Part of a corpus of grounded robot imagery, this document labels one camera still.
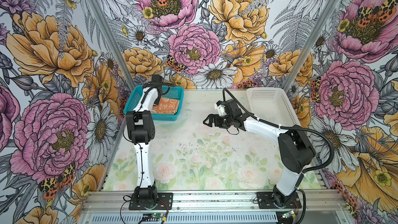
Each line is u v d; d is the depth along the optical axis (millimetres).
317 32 891
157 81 850
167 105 1066
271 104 1126
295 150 486
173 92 967
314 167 495
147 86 761
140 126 614
